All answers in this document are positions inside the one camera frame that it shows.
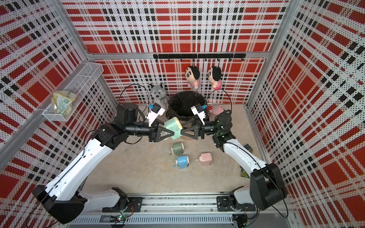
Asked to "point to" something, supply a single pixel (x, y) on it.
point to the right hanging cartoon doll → (215, 76)
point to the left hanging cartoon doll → (192, 75)
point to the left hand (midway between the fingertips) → (172, 130)
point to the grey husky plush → (158, 95)
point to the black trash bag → (179, 105)
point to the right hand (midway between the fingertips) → (184, 130)
